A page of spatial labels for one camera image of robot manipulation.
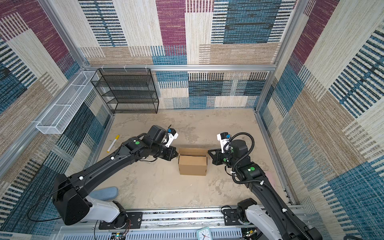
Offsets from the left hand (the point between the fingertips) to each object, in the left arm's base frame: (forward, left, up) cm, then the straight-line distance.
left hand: (179, 154), depth 76 cm
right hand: (0, -16, 0) cm, 16 cm away
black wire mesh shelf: (+53, +40, 0) cm, 66 cm away
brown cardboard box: (-2, -7, -3) cm, 8 cm away
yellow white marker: (+18, +47, -18) cm, 53 cm away
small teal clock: (-31, -12, -16) cm, 37 cm away
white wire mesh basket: (+11, +56, +16) cm, 60 cm away
